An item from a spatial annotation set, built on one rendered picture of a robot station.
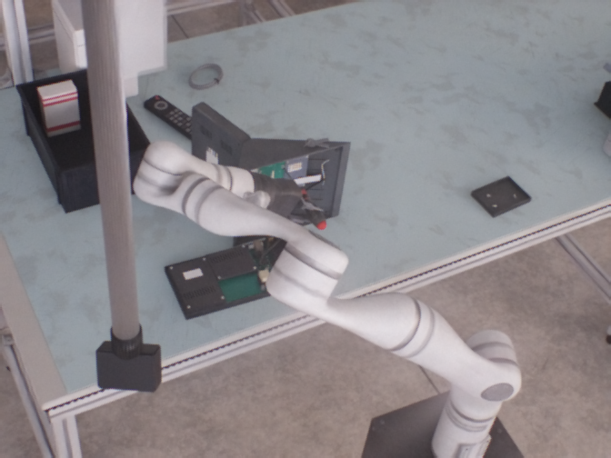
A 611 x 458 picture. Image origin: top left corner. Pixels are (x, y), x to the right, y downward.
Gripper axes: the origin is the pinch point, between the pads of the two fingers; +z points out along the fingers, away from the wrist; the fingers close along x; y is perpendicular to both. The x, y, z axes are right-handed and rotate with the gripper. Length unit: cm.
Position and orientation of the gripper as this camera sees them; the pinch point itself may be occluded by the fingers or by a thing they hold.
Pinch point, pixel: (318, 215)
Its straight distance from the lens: 170.6
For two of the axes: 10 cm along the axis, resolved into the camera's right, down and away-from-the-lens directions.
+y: -4.4, -6.8, 5.8
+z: 7.0, 1.4, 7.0
